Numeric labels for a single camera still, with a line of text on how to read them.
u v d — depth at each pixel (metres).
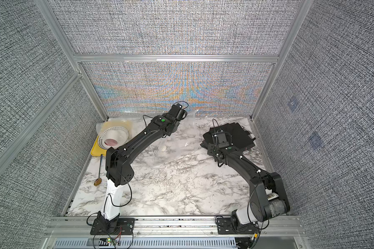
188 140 1.05
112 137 0.98
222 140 0.69
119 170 0.56
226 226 0.73
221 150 0.65
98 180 0.88
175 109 0.68
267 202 0.43
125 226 0.73
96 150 1.00
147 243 0.70
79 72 0.92
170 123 0.64
